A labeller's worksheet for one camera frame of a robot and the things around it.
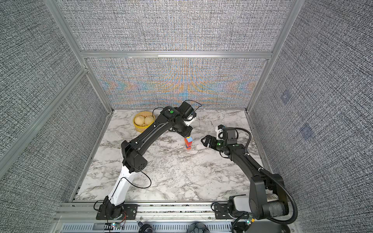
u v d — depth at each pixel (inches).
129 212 28.9
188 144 36.6
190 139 33.9
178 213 29.4
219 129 31.6
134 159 23.8
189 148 38.1
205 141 30.9
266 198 16.3
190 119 28.1
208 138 30.7
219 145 29.2
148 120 41.7
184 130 29.5
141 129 40.7
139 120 41.7
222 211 28.8
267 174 17.5
